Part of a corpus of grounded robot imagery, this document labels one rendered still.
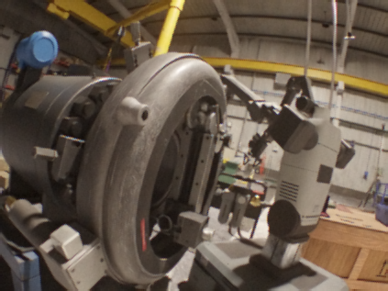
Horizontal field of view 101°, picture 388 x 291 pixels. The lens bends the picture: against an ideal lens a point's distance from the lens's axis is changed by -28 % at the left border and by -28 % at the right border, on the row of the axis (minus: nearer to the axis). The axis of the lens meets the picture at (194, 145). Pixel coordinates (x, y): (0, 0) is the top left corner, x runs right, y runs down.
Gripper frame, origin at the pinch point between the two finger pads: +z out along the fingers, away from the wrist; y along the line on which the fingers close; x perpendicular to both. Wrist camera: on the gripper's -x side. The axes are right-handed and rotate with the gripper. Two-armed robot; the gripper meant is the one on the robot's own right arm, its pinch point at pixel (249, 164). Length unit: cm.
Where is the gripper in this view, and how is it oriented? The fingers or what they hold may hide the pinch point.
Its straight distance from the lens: 152.4
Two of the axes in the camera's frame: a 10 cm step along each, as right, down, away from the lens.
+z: -4.4, 7.8, 4.5
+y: -8.5, -2.0, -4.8
